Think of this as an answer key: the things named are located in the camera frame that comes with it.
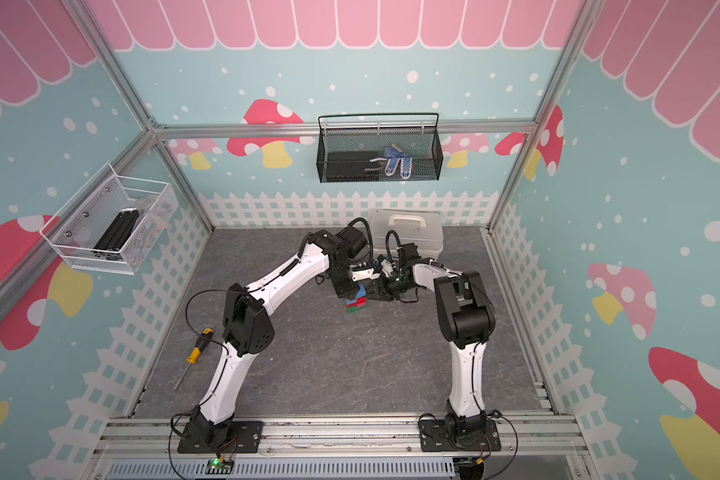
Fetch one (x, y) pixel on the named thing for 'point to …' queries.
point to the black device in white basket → (116, 235)
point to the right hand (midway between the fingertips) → (366, 295)
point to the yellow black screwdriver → (201, 343)
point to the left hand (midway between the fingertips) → (346, 293)
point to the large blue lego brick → (360, 294)
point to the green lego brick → (354, 309)
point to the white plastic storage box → (423, 227)
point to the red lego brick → (360, 302)
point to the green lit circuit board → (218, 466)
